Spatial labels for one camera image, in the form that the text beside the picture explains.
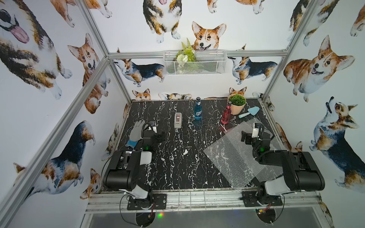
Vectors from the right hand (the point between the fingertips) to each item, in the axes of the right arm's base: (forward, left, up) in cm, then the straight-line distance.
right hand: (249, 129), depth 93 cm
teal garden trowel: (+23, -11, -9) cm, 28 cm away
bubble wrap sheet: (-14, +12, -7) cm, 20 cm away
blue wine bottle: (+14, +33, +4) cm, 36 cm away
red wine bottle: (+17, +11, -4) cm, 21 cm away
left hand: (+2, +61, +2) cm, 61 cm away
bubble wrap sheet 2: (-24, -4, -8) cm, 26 cm away
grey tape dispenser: (+11, +48, -3) cm, 49 cm away
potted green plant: (+21, +4, +4) cm, 22 cm away
